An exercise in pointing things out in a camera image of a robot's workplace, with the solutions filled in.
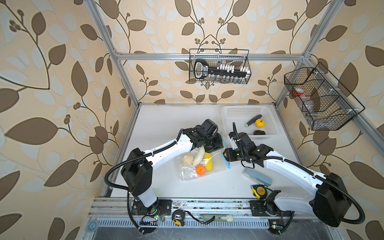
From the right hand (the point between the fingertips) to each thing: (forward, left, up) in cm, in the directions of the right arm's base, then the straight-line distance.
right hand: (226, 155), depth 82 cm
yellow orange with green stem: (+25, -28, -4) cm, 38 cm away
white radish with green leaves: (+2, +15, -5) cm, 16 cm away
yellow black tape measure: (-17, -16, -7) cm, 24 cm away
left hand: (+1, 0, +9) cm, 9 cm away
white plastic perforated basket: (+34, -23, -9) cm, 42 cm away
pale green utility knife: (-28, +8, -9) cm, 30 cm away
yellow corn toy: (-3, +10, -6) cm, 12 cm away
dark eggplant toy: (+17, -25, -4) cm, 31 cm away
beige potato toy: (+1, +22, -6) cm, 23 cm away
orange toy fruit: (-5, +15, -6) cm, 17 cm away
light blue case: (-9, -17, -8) cm, 21 cm away
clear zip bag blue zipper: (-4, +5, -1) cm, 7 cm away
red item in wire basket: (+25, -40, +24) cm, 53 cm away
